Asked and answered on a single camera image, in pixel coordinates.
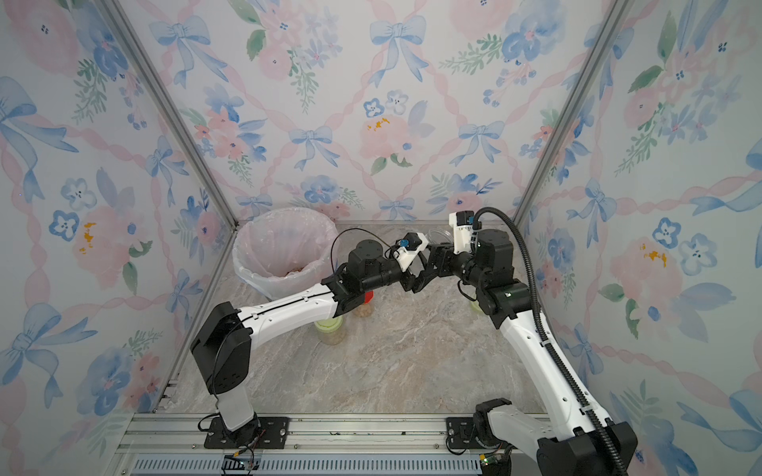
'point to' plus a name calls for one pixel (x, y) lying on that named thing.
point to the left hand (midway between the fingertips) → (436, 257)
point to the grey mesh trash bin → (273, 288)
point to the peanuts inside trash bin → (300, 269)
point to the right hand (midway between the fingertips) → (430, 244)
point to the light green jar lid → (474, 305)
